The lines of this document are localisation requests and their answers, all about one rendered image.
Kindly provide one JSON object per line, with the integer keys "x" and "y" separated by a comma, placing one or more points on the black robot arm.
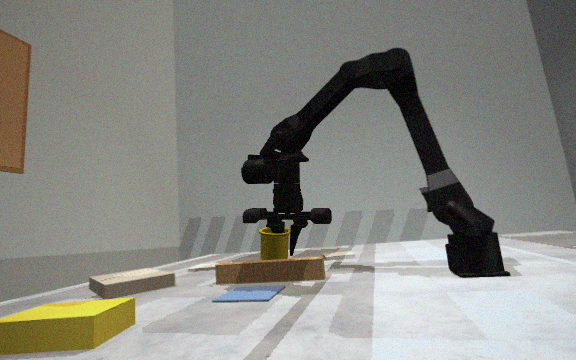
{"x": 473, "y": 250}

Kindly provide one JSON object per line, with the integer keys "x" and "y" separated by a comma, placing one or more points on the yellow flat block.
{"x": 66, "y": 326}

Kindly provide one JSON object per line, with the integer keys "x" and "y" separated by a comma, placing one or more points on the brown wooden bar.
{"x": 265, "y": 271}

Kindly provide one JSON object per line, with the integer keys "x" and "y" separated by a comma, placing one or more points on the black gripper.
{"x": 287, "y": 200}

